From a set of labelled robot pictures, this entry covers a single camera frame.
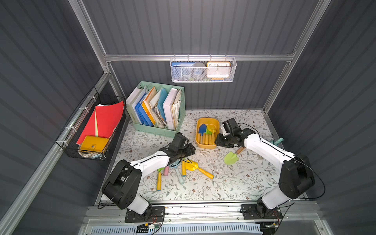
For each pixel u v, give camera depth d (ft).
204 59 2.92
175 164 2.47
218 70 2.92
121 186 1.54
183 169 2.87
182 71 2.99
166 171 2.84
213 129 3.45
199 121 3.54
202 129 3.49
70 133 2.03
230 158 3.07
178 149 2.28
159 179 2.75
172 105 2.92
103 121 2.51
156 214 2.40
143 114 3.16
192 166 2.90
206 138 3.30
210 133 3.35
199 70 2.92
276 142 2.56
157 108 3.07
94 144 2.11
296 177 1.45
